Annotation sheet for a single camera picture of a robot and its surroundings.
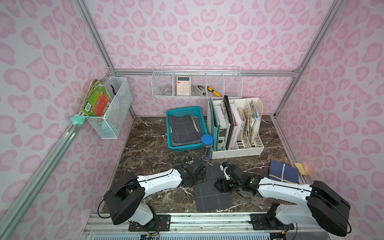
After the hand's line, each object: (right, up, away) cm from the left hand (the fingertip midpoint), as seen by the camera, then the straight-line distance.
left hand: (200, 176), depth 86 cm
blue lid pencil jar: (+4, +20, -4) cm, 21 cm away
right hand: (+10, -4, -2) cm, 11 cm away
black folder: (+16, +32, -9) cm, 36 cm away
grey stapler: (-1, +51, +9) cm, 52 cm away
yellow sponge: (+64, +2, +9) cm, 65 cm away
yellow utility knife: (+9, +51, +12) cm, 53 cm away
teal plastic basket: (-18, +40, +25) cm, 50 cm away
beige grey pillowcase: (-3, +33, +26) cm, 42 cm away
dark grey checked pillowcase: (-11, +26, +18) cm, 34 cm away
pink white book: (+19, +29, -10) cm, 36 cm away
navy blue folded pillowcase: (+49, +1, +3) cm, 49 cm away
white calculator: (-11, +54, +9) cm, 56 cm away
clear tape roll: (-22, +51, +11) cm, 56 cm away
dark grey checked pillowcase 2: (+3, -10, -5) cm, 12 cm away
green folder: (+7, +28, -12) cm, 31 cm away
